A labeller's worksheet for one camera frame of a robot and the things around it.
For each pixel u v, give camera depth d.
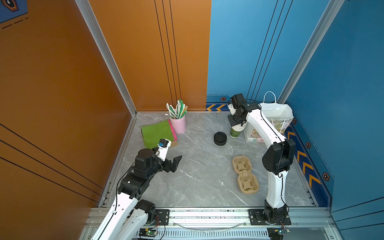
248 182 0.83
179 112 0.99
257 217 0.72
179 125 1.04
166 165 0.63
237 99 0.72
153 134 1.03
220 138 0.99
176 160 0.64
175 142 0.98
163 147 0.61
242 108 0.66
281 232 0.70
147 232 0.71
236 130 0.94
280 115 0.96
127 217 0.48
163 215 0.75
